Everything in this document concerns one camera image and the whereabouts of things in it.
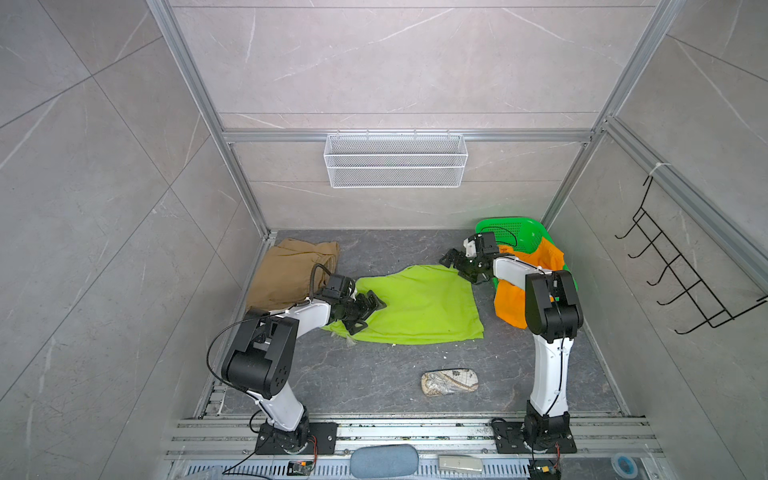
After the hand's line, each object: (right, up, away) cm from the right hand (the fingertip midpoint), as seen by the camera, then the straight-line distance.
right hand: (448, 263), depth 106 cm
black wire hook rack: (+45, -8, -46) cm, 65 cm away
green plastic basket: (+31, +11, +8) cm, 34 cm away
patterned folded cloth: (-7, -32, -26) cm, 42 cm away
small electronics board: (-43, -49, -35) cm, 74 cm away
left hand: (-25, -14, -13) cm, 32 cm away
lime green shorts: (-10, -13, -9) cm, 19 cm away
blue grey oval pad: (-22, -46, -37) cm, 63 cm away
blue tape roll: (+35, -48, -36) cm, 69 cm away
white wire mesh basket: (-19, +35, -6) cm, 40 cm away
